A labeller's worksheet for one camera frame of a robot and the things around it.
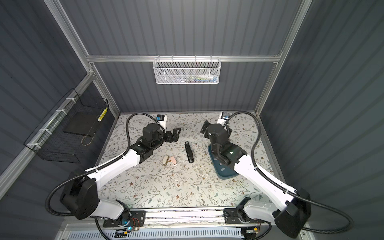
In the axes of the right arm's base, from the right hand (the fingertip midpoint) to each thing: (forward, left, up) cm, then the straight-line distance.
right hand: (217, 124), depth 73 cm
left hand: (+4, +24, -7) cm, 25 cm away
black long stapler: (-2, +15, -26) cm, 30 cm away
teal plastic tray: (-11, -6, -30) cm, 32 cm away
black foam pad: (+2, +68, 0) cm, 68 cm away
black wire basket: (-4, +75, -1) cm, 75 cm away
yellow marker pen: (+9, +63, -1) cm, 63 cm away
